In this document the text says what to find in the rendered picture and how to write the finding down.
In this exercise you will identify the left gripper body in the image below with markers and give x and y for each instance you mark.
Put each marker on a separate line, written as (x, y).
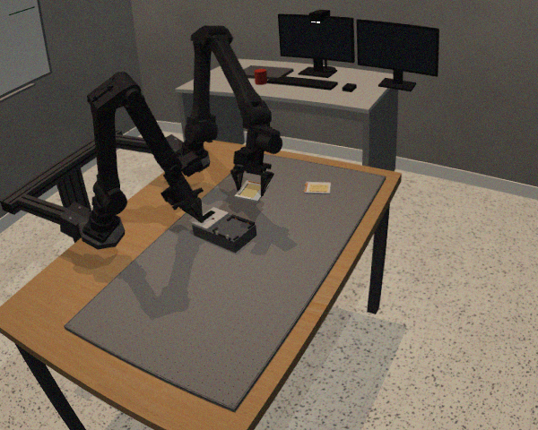
(261, 171)

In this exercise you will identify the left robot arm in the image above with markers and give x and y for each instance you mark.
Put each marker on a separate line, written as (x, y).
(216, 39)

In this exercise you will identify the white cassette with copper tabs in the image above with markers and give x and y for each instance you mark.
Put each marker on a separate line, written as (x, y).
(251, 193)

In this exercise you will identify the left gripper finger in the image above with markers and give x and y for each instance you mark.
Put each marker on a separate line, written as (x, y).
(237, 176)
(265, 183)

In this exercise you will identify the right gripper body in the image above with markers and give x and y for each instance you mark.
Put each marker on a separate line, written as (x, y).
(185, 195)

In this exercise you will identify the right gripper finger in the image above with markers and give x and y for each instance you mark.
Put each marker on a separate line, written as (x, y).
(199, 206)
(194, 212)

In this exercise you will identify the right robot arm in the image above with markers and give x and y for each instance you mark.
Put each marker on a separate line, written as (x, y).
(114, 93)

